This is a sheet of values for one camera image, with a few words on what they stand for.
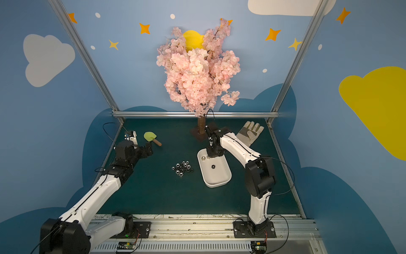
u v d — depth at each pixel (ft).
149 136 3.65
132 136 2.34
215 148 2.52
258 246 2.37
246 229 2.41
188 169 3.12
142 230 2.47
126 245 2.35
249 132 3.76
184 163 3.22
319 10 2.31
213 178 3.00
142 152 2.42
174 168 3.13
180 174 3.04
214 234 2.44
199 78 2.06
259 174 1.62
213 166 3.15
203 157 3.29
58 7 2.26
